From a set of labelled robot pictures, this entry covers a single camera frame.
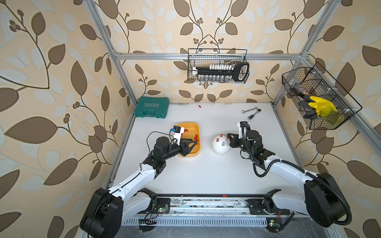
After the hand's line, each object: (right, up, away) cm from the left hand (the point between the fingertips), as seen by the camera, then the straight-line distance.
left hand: (192, 139), depth 77 cm
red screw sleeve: (+17, +1, +11) cm, 21 cm away
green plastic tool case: (-34, +20, +35) cm, 53 cm away
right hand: (+21, +2, +9) cm, 23 cm away
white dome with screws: (+17, -5, +8) cm, 19 cm away
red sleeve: (+15, -2, +10) cm, 18 cm away
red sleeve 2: (+20, 0, +8) cm, 22 cm away
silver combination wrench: (+40, +17, +39) cm, 58 cm away
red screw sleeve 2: (+2, -2, +23) cm, 24 cm away
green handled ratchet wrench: (+51, +17, +38) cm, 66 cm away
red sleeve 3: (+5, +21, +43) cm, 48 cm away
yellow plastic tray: (0, +1, +27) cm, 27 cm away
